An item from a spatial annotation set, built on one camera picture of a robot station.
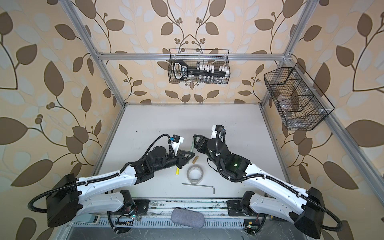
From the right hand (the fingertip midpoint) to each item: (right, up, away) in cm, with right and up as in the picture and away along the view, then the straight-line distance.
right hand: (196, 139), depth 71 cm
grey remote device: (-49, -35, -4) cm, 60 cm away
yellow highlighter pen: (-11, -21, +15) cm, 28 cm away
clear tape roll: (-1, -21, +14) cm, 25 cm away
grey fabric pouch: (-5, -36, -2) cm, 37 cm away
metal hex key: (+2, -27, +10) cm, 29 cm away
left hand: (-1, -7, 0) cm, 7 cm away
